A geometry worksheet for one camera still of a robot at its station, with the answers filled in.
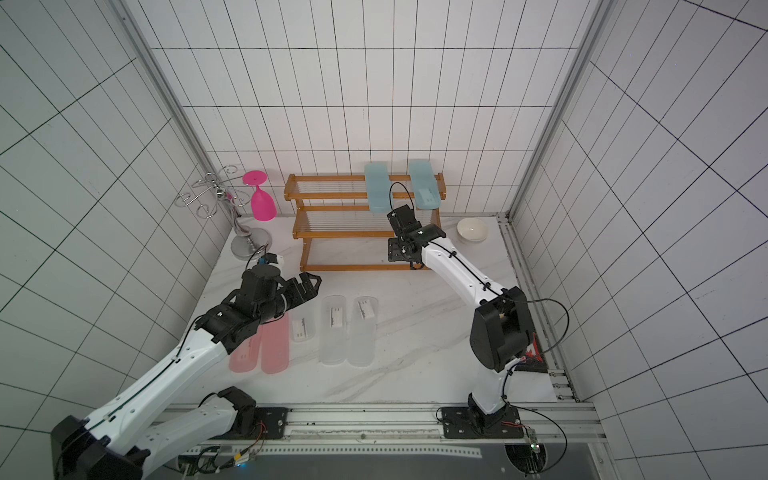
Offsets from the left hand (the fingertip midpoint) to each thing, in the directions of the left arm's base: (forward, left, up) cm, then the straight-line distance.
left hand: (307, 291), depth 78 cm
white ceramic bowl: (+35, -53, -14) cm, 65 cm away
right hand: (+15, -24, -1) cm, 28 cm away
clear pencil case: (-4, +4, -16) cm, 16 cm away
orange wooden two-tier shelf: (+35, -2, -14) cm, 38 cm away
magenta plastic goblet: (+32, +21, +1) cm, 39 cm away
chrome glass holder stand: (+29, +31, -14) cm, 44 cm away
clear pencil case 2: (-4, -5, -17) cm, 18 cm away
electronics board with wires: (-35, -55, -14) cm, 67 cm away
